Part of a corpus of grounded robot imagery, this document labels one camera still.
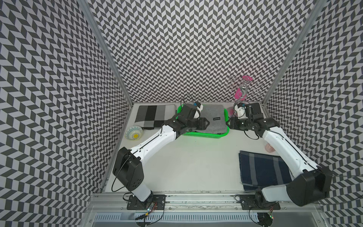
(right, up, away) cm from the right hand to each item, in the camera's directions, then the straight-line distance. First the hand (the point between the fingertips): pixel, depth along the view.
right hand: (229, 125), depth 80 cm
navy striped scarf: (+18, -27, +3) cm, 32 cm away
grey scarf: (-4, +6, +18) cm, 19 cm away
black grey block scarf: (-54, +4, +28) cm, 61 cm away
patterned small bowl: (-62, -6, +18) cm, 65 cm away
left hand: (-14, +1, -2) cm, 14 cm away
